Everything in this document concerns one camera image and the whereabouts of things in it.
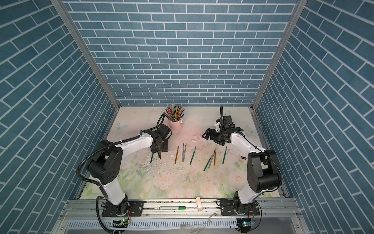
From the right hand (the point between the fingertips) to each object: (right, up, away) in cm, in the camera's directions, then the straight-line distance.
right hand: (209, 138), depth 91 cm
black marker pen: (+22, -13, +2) cm, 26 cm away
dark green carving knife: (-2, -16, -2) cm, 17 cm away
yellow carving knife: (+4, -10, +4) cm, 11 cm away
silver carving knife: (+2, -13, +3) cm, 13 cm away
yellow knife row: (-21, -13, +2) cm, 25 cm away
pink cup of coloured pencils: (-24, +16, +8) cm, 30 cm away
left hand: (-27, -8, +3) cm, 29 cm away
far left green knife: (-37, -13, +1) cm, 39 cm away
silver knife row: (-17, -10, +4) cm, 20 cm away
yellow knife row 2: (-32, -12, +3) cm, 34 cm away
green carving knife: (+10, -12, +3) cm, 16 cm away
